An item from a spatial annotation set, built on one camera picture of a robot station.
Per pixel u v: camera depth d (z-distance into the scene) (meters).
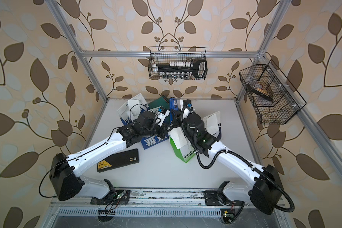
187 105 0.60
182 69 0.85
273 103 0.74
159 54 0.91
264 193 0.38
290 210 0.38
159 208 0.72
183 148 0.77
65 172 0.40
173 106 0.69
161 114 0.66
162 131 0.67
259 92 0.75
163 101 1.12
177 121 0.64
